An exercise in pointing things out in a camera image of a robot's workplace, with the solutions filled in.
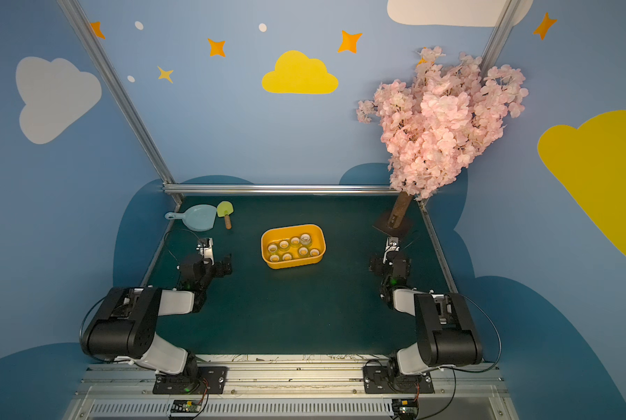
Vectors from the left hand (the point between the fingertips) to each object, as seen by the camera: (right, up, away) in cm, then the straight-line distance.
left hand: (216, 251), depth 95 cm
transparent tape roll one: (+20, +1, +6) cm, 21 cm away
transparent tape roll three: (+28, +3, +10) cm, 30 cm away
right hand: (+66, -1, 0) cm, 66 cm away
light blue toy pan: (-16, +13, +20) cm, 29 cm away
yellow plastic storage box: (+20, +5, +9) cm, 23 cm away
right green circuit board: (+62, -42, -22) cm, 78 cm away
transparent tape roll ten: (+36, -1, +7) cm, 37 cm away
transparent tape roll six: (+25, -3, +6) cm, 26 cm away
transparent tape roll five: (+21, -3, +6) cm, 22 cm away
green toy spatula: (-6, +17, +24) cm, 30 cm away
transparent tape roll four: (+32, -1, +7) cm, 32 cm away
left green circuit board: (0, -41, -23) cm, 47 cm away
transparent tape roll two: (+24, +2, +9) cm, 26 cm away
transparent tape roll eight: (+33, +4, +10) cm, 34 cm away
